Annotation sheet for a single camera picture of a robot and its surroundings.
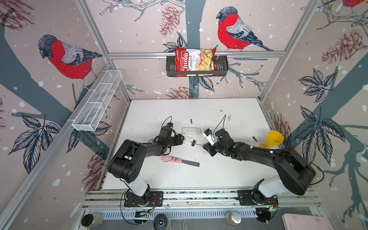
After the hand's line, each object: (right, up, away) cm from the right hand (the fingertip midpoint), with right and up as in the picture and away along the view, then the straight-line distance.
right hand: (203, 148), depth 88 cm
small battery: (-7, +16, +19) cm, 25 cm away
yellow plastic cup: (+39, +7, -8) cm, 40 cm away
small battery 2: (+37, +4, +9) cm, 38 cm away
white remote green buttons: (-9, +3, +7) cm, 12 cm away
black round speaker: (-21, -23, -29) cm, 43 cm away
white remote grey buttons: (-7, +9, +13) cm, 17 cm away
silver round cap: (+10, -23, -28) cm, 37 cm away
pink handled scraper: (-22, -6, -2) cm, 23 cm away
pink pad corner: (+44, -30, -20) cm, 57 cm away
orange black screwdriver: (0, +1, +2) cm, 2 cm away
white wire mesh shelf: (-60, +21, -17) cm, 66 cm away
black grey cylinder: (-52, -24, -27) cm, 63 cm away
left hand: (-15, +6, +6) cm, 17 cm away
